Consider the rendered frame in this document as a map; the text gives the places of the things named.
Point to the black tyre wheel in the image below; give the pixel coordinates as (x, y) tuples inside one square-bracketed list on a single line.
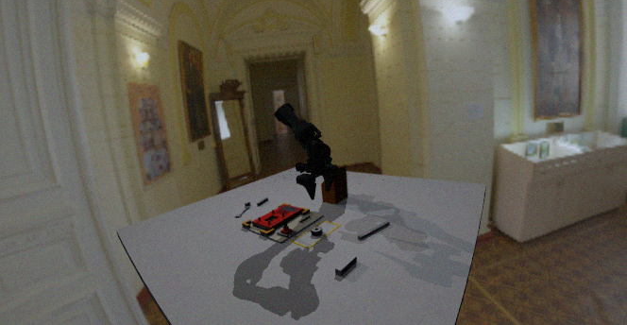
[(316, 231)]

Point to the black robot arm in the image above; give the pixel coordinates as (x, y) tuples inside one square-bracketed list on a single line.
[(305, 135)]

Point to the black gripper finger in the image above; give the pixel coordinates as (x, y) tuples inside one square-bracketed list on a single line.
[(328, 181), (310, 189)]

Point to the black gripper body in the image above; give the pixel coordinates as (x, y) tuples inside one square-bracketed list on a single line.
[(317, 168)]

